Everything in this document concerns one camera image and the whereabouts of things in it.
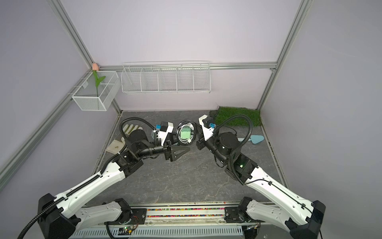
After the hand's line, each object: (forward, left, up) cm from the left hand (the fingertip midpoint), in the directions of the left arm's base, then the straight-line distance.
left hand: (188, 144), depth 61 cm
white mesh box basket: (+33, +53, +2) cm, 62 cm away
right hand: (+6, -4, +6) cm, 9 cm away
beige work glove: (+24, +50, -35) cm, 66 cm away
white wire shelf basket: (+61, +11, -7) cm, 62 cm away
